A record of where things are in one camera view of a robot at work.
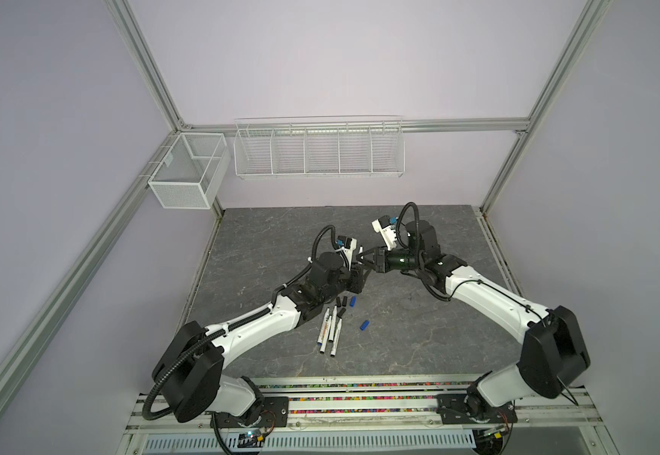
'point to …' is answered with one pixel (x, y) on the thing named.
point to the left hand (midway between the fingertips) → (368, 270)
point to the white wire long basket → (320, 147)
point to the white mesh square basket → (192, 173)
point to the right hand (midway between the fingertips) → (358, 259)
